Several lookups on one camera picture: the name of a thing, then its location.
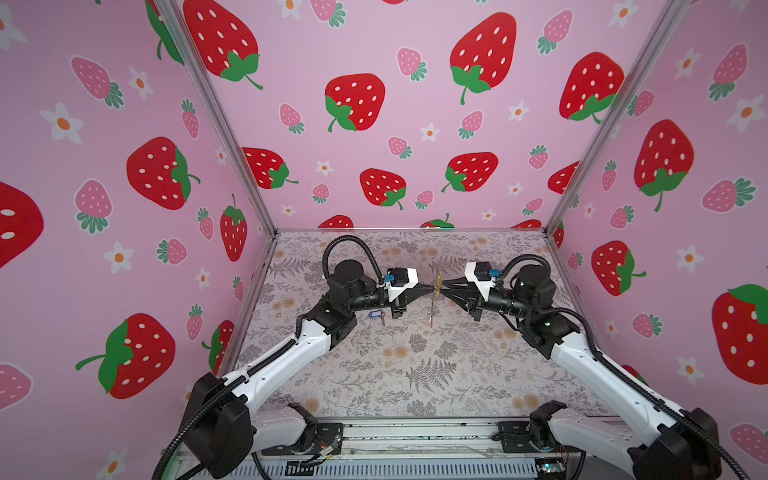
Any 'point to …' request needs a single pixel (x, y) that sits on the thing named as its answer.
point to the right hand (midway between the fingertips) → (443, 285)
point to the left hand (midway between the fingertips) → (431, 286)
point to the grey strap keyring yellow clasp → (439, 281)
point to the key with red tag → (431, 318)
